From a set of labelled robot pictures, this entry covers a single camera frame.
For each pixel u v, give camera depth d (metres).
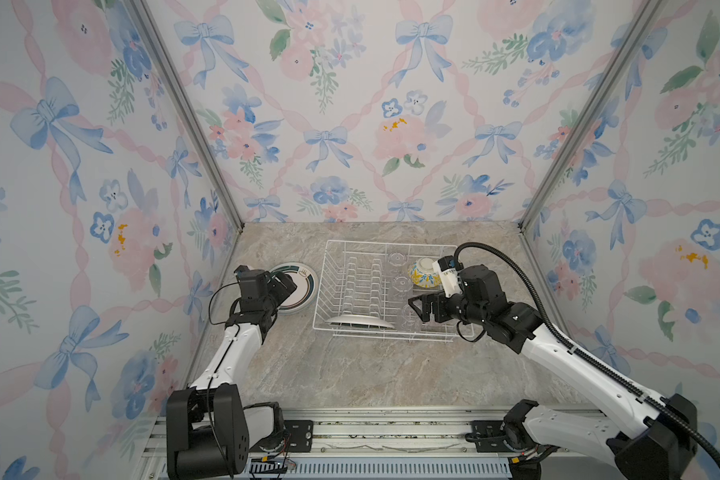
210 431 0.41
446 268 0.66
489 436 0.73
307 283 1.00
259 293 0.68
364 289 1.02
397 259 0.97
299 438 0.75
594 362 0.45
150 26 0.71
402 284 0.90
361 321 0.76
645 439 0.38
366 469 0.70
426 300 0.66
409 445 0.73
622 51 0.75
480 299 0.57
